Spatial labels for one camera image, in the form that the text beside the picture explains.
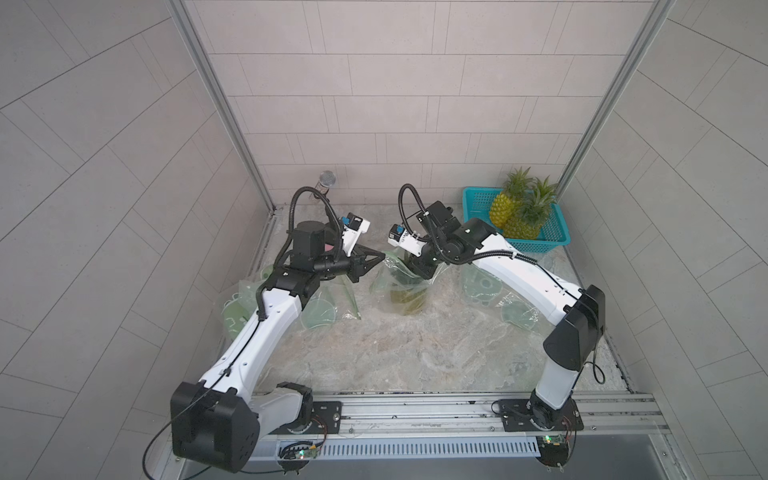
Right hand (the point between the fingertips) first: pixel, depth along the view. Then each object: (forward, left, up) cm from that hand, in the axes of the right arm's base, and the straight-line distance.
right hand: (408, 263), depth 79 cm
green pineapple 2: (-7, +1, -2) cm, 7 cm away
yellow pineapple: (+26, -35, -7) cm, 44 cm away
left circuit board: (-39, +28, -17) cm, 51 cm away
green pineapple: (+16, -40, +2) cm, 43 cm away
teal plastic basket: (+18, -52, -13) cm, 56 cm away
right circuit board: (-40, -31, -21) cm, 55 cm away
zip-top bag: (0, +24, -17) cm, 29 cm away
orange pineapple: (+19, -43, +4) cm, 47 cm away
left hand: (-3, +6, +8) cm, 10 cm away
